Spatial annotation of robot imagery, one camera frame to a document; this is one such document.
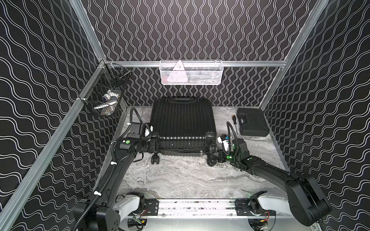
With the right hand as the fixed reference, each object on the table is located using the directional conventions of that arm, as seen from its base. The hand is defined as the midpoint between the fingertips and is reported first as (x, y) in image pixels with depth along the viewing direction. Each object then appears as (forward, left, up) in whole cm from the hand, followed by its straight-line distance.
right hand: (211, 153), depth 85 cm
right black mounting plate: (-27, -14, -7) cm, 31 cm away
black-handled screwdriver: (+31, -22, -7) cm, 38 cm away
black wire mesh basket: (+24, +63, +24) cm, 72 cm away
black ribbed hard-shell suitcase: (+10, +16, +13) cm, 23 cm away
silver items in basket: (+23, +61, +21) cm, 68 cm away
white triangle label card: (+40, +21, +28) cm, 53 cm away
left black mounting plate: (-26, +32, -9) cm, 42 cm away
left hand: (0, +32, +11) cm, 34 cm away
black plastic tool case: (+28, -33, -3) cm, 43 cm away
